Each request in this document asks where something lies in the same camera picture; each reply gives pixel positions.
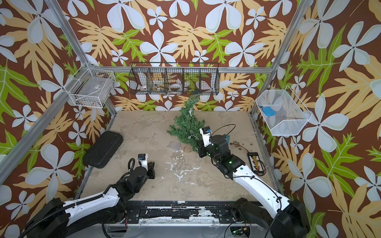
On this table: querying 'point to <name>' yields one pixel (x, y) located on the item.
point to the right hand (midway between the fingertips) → (196, 140)
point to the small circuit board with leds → (238, 230)
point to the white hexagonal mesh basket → (284, 112)
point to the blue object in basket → (269, 111)
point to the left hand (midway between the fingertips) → (154, 161)
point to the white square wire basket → (90, 88)
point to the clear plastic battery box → (174, 145)
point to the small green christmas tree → (188, 127)
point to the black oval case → (103, 148)
